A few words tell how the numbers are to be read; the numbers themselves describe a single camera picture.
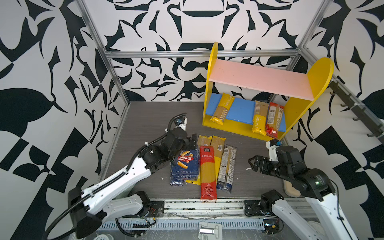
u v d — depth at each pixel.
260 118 0.89
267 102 1.11
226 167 0.85
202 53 0.92
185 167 0.79
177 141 0.51
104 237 0.64
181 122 0.60
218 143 0.95
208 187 0.77
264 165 0.58
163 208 0.74
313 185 0.42
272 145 0.61
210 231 0.67
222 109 0.94
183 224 0.71
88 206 0.38
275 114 0.91
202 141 0.96
